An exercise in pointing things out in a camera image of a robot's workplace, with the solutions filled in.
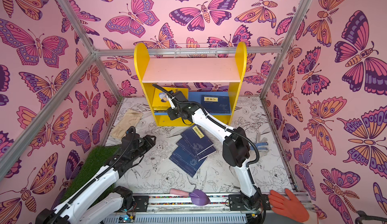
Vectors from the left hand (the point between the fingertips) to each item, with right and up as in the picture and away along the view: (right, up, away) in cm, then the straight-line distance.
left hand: (155, 137), depth 82 cm
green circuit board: (-12, -38, -9) cm, 41 cm away
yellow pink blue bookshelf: (+14, +35, +35) cm, 51 cm away
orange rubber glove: (+68, -32, -10) cm, 75 cm away
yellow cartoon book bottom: (0, +22, +10) cm, 24 cm away
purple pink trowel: (+23, -28, -7) cm, 37 cm away
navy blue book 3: (+17, -15, +2) cm, 23 cm away
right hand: (+8, +15, +5) cm, 18 cm away
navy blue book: (+35, +19, +14) cm, 42 cm away
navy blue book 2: (+21, -4, +11) cm, 24 cm away
